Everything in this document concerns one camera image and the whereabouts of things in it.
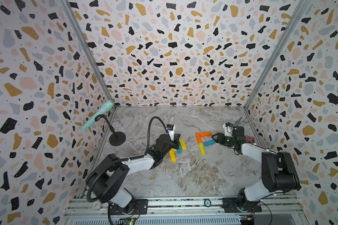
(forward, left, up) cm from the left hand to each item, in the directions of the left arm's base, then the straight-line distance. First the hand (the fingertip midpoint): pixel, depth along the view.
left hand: (183, 134), depth 86 cm
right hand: (+3, -24, -8) cm, 26 cm away
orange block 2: (+7, -13, -17) cm, 22 cm away
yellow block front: (-7, +6, -14) cm, 17 cm away
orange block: (+10, -17, -15) cm, 25 cm away
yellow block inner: (+1, -1, -14) cm, 15 cm away
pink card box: (+5, -49, -15) cm, 52 cm away
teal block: (+3, -20, -16) cm, 26 cm away
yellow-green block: (-2, -13, -15) cm, 20 cm away
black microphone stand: (+7, +46, -14) cm, 49 cm away
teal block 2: (-4, +2, -15) cm, 15 cm away
